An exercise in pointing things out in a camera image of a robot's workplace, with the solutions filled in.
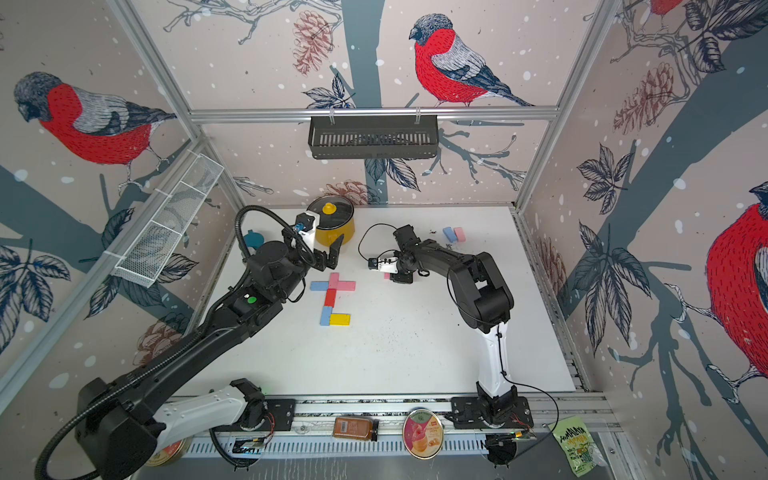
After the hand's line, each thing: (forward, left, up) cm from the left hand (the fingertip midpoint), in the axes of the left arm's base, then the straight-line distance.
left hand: (328, 223), depth 72 cm
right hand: (+9, -17, -33) cm, 38 cm away
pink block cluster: (+3, -14, -29) cm, 32 cm away
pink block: (+3, +5, -33) cm, 33 cm away
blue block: (+24, -38, -34) cm, 56 cm away
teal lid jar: (+17, +34, -28) cm, 48 cm away
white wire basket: (+1, +53, -12) cm, 54 cm away
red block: (-3, +5, -33) cm, 34 cm away
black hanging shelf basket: (+46, -8, -6) cm, 48 cm away
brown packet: (-39, -8, -29) cm, 49 cm away
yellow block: (-11, +1, -33) cm, 35 cm away
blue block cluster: (-10, +5, -33) cm, 35 cm away
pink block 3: (+23, -41, -33) cm, 57 cm away
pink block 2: (+1, 0, -33) cm, 33 cm away
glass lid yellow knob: (+23, +5, -21) cm, 32 cm away
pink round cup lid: (-40, -23, -29) cm, 55 cm away
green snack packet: (-44, -59, -31) cm, 80 cm away
